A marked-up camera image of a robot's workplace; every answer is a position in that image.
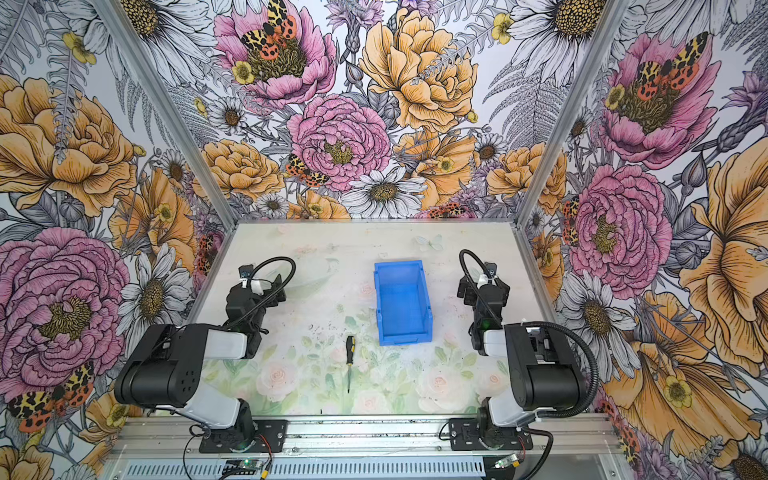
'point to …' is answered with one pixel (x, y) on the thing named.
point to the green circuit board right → (500, 464)
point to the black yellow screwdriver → (350, 348)
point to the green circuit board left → (246, 466)
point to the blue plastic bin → (404, 315)
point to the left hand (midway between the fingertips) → (266, 284)
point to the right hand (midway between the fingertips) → (480, 283)
